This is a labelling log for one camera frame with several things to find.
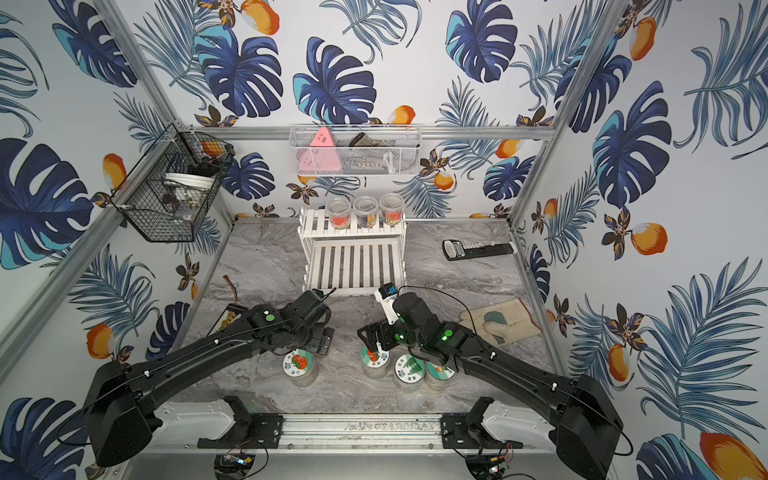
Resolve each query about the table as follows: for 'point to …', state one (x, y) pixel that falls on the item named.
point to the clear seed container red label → (392, 205)
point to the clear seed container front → (339, 211)
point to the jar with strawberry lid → (374, 363)
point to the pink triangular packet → (321, 156)
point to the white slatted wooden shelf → (354, 261)
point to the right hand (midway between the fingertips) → (373, 324)
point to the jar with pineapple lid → (437, 376)
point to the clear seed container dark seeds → (366, 208)
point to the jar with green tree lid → (409, 373)
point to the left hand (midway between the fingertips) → (318, 333)
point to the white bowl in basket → (193, 181)
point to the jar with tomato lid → (301, 366)
